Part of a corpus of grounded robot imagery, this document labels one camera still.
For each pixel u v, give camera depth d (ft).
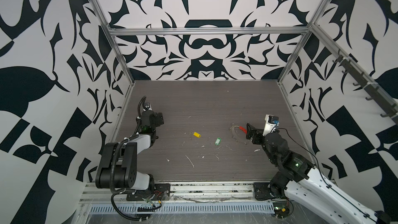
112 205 2.20
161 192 2.40
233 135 3.07
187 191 2.49
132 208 2.31
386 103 1.74
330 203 1.54
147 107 2.61
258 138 2.17
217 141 2.95
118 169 1.46
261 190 2.44
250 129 2.17
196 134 3.08
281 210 2.31
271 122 2.05
